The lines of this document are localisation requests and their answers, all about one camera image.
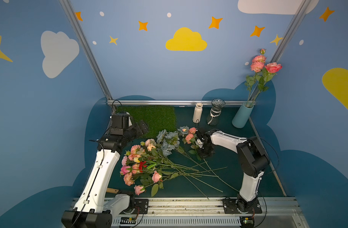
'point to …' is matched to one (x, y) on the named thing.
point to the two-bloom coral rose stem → (189, 139)
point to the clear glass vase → (217, 104)
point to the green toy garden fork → (110, 190)
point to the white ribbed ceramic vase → (198, 112)
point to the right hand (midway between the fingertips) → (204, 155)
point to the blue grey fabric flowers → (169, 140)
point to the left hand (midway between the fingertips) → (141, 126)
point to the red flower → (141, 166)
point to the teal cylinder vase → (242, 116)
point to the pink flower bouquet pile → (160, 168)
